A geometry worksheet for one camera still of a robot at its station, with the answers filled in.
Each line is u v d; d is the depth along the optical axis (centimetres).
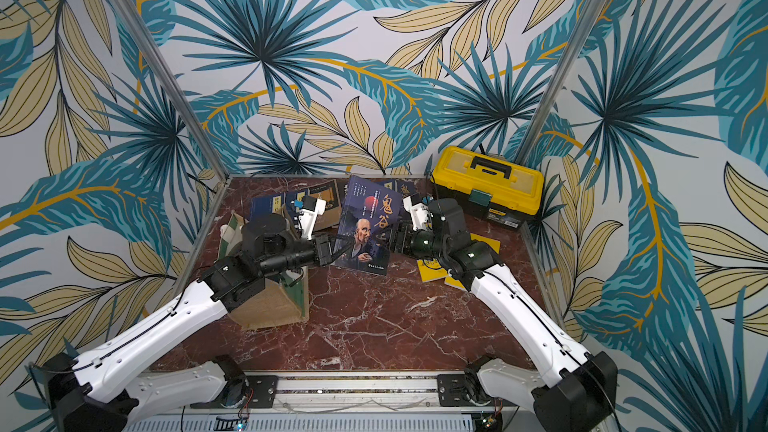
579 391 37
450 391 73
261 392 74
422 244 62
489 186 95
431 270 64
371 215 69
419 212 67
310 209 60
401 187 117
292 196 111
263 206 110
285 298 71
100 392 38
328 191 112
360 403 73
